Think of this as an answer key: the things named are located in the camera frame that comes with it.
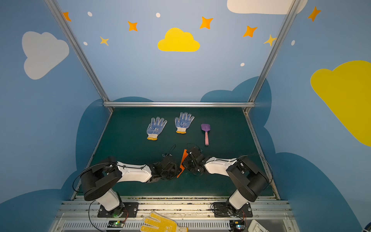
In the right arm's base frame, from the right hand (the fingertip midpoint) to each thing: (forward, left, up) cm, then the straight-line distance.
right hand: (182, 164), depth 90 cm
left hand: (-5, -2, +1) cm, 6 cm away
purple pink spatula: (+30, -16, 0) cm, 34 cm away
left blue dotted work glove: (+28, +23, -1) cm, 36 cm away
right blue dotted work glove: (+35, +1, -2) cm, 35 cm away
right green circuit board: (-30, -30, -2) cm, 42 cm away
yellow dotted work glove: (-31, +11, 0) cm, 33 cm away
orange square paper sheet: (+8, -2, -1) cm, 8 cm away
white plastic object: (-30, -38, 0) cm, 49 cm away
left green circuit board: (-33, +31, -2) cm, 45 cm away
